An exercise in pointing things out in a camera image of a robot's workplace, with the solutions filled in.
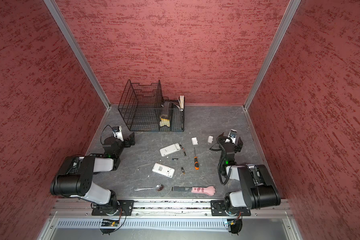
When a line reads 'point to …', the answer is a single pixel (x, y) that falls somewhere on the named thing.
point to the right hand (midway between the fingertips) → (229, 137)
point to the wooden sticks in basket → (182, 101)
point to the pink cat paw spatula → (210, 190)
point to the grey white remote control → (169, 149)
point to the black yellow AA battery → (183, 171)
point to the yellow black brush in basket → (164, 120)
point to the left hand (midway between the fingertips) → (127, 135)
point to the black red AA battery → (184, 152)
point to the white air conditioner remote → (164, 170)
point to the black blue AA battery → (175, 159)
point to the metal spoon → (159, 187)
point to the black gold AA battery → (181, 147)
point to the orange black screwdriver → (196, 163)
